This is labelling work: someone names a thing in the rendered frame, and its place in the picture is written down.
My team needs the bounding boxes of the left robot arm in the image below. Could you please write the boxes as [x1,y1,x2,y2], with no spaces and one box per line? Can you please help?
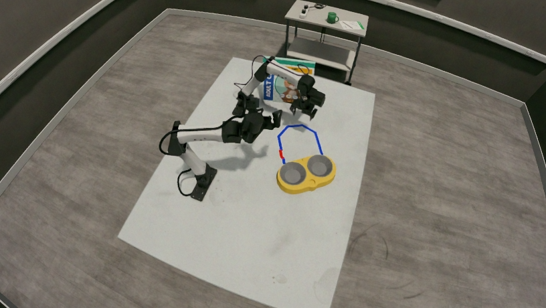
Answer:
[232,56,326,116]

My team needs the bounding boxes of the adult cat food pouch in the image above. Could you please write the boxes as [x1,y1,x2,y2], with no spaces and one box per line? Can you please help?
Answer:
[262,57,315,104]

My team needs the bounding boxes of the grey metal bowl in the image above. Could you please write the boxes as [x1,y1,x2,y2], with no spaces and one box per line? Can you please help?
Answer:
[307,155,333,177]
[280,161,306,185]

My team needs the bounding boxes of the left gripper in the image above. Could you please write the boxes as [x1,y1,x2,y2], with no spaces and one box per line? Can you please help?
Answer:
[290,99,318,121]

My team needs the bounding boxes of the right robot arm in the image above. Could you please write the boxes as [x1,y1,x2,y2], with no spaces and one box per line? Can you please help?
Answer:
[167,112,264,202]

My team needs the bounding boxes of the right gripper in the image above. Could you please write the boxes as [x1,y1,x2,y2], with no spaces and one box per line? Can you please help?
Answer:
[246,100,282,133]

